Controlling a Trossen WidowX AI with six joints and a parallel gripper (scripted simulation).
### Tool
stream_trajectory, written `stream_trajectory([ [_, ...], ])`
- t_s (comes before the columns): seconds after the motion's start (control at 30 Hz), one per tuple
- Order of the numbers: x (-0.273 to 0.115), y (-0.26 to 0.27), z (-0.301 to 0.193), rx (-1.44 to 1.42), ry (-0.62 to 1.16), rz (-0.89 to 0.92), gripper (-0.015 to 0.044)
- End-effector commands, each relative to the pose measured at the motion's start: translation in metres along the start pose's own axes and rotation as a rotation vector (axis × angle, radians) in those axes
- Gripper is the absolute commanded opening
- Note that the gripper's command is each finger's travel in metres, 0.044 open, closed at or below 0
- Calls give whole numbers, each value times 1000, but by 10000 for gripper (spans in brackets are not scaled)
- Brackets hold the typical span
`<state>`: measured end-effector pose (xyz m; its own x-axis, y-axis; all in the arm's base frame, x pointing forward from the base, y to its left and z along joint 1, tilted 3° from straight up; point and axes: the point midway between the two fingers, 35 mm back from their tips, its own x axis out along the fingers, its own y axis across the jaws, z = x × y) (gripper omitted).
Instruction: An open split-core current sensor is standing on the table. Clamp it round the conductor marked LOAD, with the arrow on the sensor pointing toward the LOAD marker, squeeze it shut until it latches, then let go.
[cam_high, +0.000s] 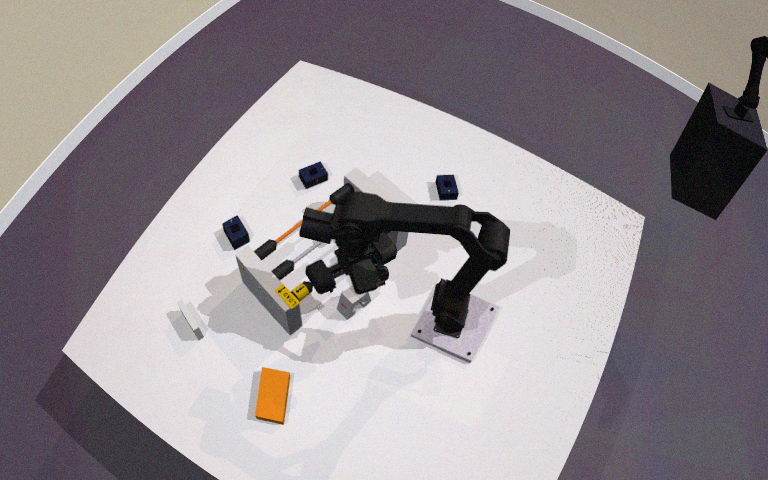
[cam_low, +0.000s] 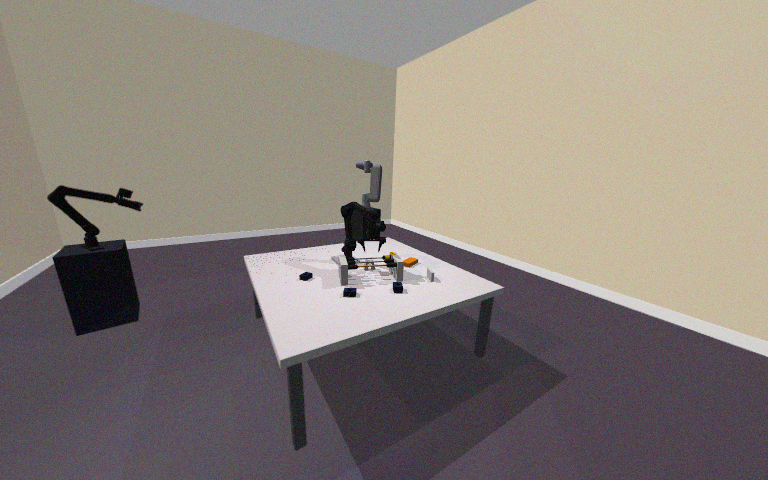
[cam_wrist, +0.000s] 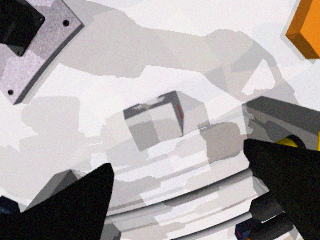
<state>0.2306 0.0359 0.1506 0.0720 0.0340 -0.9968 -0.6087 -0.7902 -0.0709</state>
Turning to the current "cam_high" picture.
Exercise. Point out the orange rectangular block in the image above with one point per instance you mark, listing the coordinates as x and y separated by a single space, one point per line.
272 396

